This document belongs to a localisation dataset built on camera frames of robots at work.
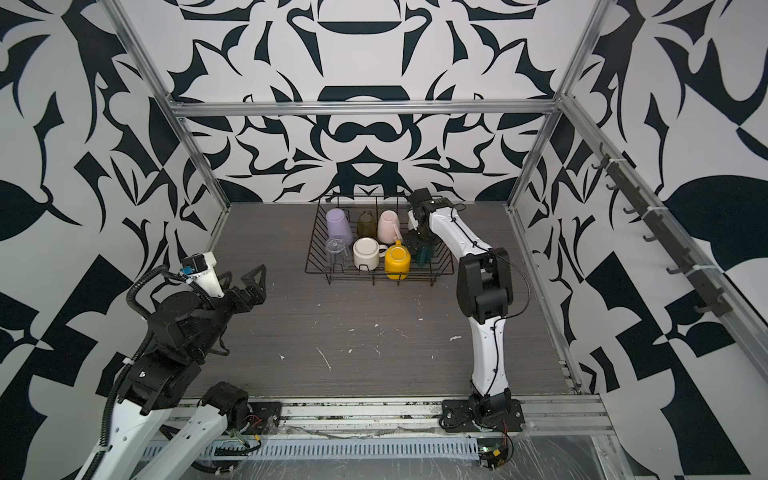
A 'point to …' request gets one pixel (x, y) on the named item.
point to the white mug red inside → (366, 253)
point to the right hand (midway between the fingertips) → (426, 238)
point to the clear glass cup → (339, 254)
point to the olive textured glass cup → (366, 226)
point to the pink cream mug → (388, 227)
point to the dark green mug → (423, 255)
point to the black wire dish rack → (353, 205)
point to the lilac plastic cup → (338, 225)
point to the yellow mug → (397, 261)
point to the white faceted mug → (412, 222)
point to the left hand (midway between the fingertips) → (246, 266)
